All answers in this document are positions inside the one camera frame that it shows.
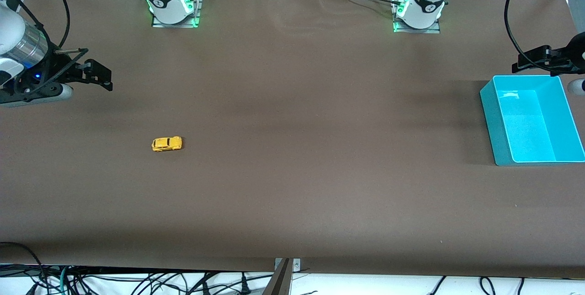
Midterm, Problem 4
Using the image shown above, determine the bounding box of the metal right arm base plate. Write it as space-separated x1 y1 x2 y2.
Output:
152 0 201 28

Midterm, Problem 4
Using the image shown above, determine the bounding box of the brown table cover sheet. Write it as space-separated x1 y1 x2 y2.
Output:
0 0 585 279

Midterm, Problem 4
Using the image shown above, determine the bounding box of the dark table leg beam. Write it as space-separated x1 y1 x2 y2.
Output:
262 258 293 295

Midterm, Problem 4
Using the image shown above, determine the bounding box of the looped black floor cable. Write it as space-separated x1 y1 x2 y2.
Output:
0 241 47 295

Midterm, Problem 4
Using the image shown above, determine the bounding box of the metal table edge bracket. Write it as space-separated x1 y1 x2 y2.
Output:
274 257 302 272

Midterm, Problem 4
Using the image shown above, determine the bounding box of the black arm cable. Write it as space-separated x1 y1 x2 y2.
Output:
504 0 557 77
13 0 70 101

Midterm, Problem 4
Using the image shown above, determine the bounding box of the yellow toy beetle car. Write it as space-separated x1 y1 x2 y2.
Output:
151 136 183 152

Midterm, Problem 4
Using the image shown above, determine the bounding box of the teal plastic storage bin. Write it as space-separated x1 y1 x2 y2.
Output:
480 75 585 166

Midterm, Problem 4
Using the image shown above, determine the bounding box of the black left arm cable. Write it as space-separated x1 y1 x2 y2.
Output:
504 0 557 77

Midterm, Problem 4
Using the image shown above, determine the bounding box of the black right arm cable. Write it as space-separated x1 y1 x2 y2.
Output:
13 0 70 101

